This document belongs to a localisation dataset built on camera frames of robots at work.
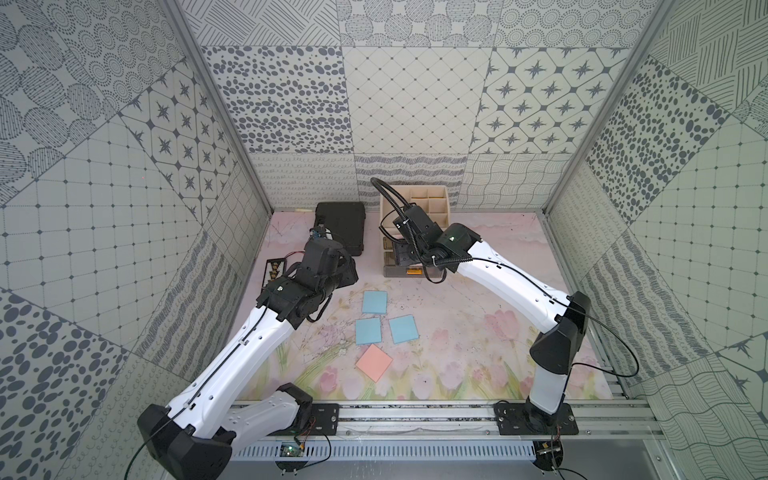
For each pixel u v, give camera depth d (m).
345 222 1.08
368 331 0.89
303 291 0.50
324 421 0.73
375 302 0.96
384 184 0.64
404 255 0.69
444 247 0.52
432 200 0.86
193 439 0.36
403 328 0.90
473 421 0.76
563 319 0.45
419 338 0.88
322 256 0.52
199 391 0.39
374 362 0.84
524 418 0.67
